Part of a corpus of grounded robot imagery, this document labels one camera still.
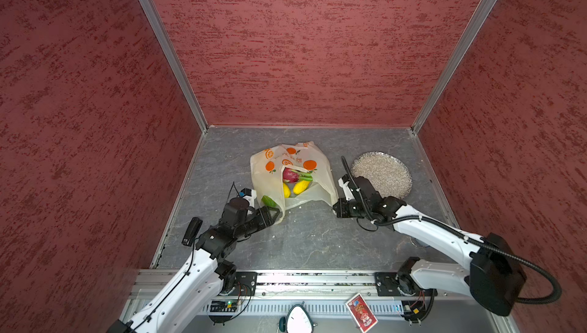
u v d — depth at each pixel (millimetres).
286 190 914
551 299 390
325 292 729
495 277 405
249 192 752
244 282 742
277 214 766
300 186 945
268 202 896
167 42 874
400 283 668
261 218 695
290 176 921
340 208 724
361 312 682
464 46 877
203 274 516
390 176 1006
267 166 957
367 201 631
